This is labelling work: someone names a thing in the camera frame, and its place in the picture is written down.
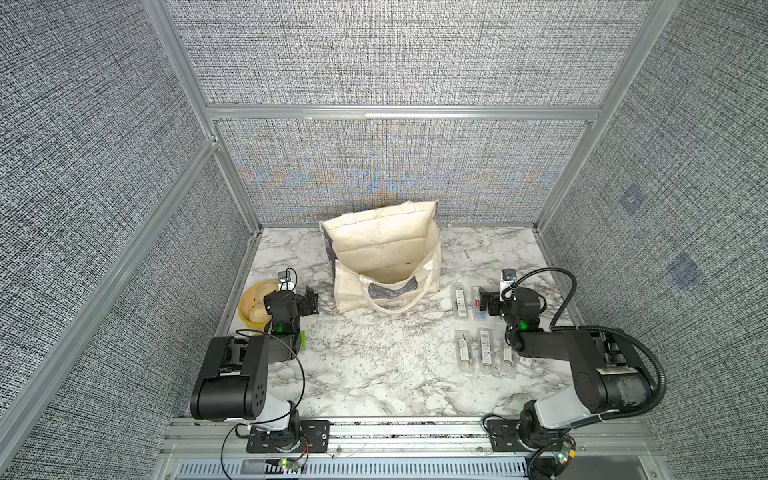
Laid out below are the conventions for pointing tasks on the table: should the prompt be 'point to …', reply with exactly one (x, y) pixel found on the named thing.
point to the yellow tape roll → (252, 308)
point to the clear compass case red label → (478, 303)
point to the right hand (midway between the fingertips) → (497, 279)
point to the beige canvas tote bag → (388, 258)
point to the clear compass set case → (460, 302)
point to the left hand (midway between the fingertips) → (295, 285)
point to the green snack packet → (303, 339)
